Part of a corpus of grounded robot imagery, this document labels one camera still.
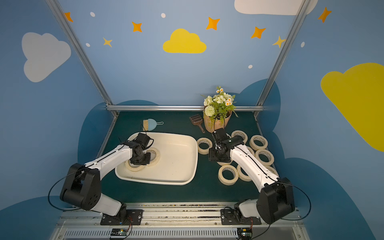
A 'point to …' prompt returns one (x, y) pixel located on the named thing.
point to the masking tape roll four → (259, 138)
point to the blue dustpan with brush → (150, 124)
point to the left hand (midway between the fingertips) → (145, 159)
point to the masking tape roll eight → (134, 169)
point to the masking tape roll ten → (222, 163)
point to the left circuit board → (119, 232)
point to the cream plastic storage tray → (178, 165)
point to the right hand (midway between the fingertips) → (216, 156)
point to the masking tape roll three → (204, 140)
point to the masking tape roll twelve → (228, 167)
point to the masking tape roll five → (241, 176)
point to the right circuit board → (245, 233)
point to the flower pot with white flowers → (218, 109)
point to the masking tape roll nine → (153, 150)
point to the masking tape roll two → (241, 133)
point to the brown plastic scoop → (197, 120)
